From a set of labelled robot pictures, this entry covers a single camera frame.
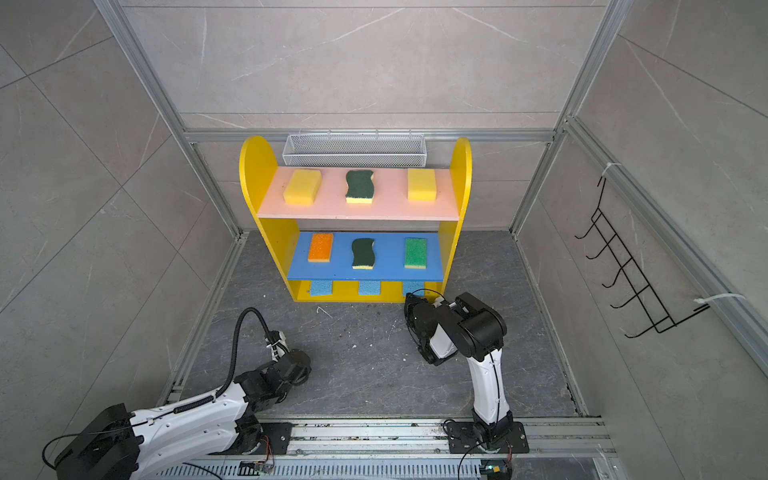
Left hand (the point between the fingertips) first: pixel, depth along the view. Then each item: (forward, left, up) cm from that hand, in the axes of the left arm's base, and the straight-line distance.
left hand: (305, 349), depth 87 cm
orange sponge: (+28, -4, +13) cm, 31 cm away
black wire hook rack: (+10, -81, +31) cm, 87 cm away
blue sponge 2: (+21, -19, +1) cm, 28 cm away
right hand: (+19, -30, +2) cm, 36 cm away
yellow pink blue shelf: (+35, -17, +12) cm, 40 cm away
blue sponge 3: (+20, -34, 0) cm, 40 cm away
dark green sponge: (+25, -17, +13) cm, 33 cm away
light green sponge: (+24, -34, +14) cm, 44 cm away
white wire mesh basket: (+55, -14, +32) cm, 65 cm away
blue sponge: (+22, -2, 0) cm, 22 cm away
